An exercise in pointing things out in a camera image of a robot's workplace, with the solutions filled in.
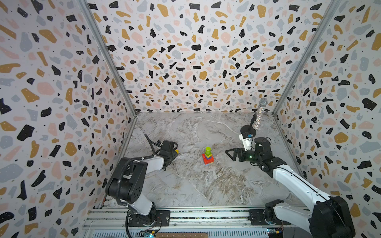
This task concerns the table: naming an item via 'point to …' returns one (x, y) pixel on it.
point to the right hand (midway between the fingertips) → (230, 148)
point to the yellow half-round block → (177, 150)
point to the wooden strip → (181, 235)
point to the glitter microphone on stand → (257, 119)
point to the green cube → (208, 156)
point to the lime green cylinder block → (208, 151)
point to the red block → (208, 161)
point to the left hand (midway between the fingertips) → (173, 150)
